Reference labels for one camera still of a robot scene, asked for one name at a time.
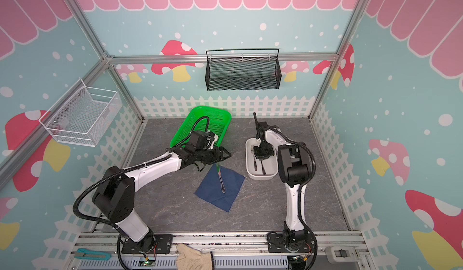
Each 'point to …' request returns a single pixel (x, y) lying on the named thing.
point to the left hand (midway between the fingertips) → (226, 159)
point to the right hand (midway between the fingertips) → (260, 158)
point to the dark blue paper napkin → (210, 189)
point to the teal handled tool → (85, 254)
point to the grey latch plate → (340, 254)
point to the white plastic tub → (270, 164)
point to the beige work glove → (191, 258)
